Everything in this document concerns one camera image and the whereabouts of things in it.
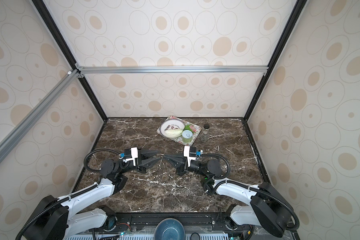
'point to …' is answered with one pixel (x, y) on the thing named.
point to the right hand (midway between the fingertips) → (166, 159)
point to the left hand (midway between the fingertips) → (161, 158)
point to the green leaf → (187, 127)
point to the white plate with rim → (172, 128)
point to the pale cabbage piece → (174, 133)
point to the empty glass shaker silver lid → (204, 137)
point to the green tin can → (187, 136)
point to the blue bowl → (170, 229)
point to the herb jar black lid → (206, 128)
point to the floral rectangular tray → (196, 129)
